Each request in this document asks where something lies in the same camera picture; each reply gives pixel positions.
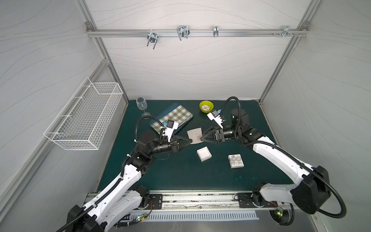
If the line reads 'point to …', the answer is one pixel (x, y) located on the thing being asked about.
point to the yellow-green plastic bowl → (208, 103)
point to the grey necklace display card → (195, 135)
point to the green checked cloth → (179, 114)
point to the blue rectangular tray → (172, 108)
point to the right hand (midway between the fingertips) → (200, 138)
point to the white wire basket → (83, 123)
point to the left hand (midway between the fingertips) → (191, 143)
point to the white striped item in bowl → (205, 107)
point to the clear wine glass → (142, 105)
